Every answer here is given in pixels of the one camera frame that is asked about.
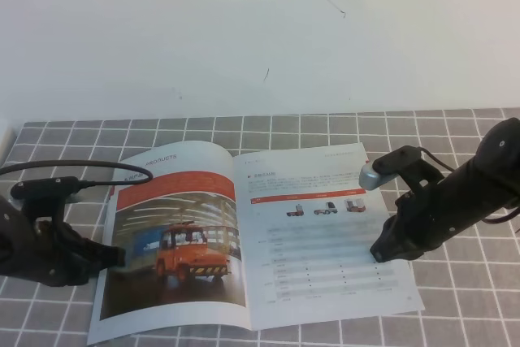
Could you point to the white logistics brochure book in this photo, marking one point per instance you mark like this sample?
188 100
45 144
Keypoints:
259 240

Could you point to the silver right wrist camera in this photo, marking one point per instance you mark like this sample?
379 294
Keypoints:
376 173

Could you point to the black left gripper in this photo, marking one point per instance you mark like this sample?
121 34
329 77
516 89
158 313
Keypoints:
38 255

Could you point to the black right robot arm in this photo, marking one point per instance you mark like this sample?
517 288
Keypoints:
436 207

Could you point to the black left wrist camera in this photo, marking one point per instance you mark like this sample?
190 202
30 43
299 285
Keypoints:
32 190

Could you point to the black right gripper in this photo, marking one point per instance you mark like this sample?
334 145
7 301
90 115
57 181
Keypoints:
413 230

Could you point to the grey grid tablecloth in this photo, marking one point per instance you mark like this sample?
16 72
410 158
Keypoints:
469 287

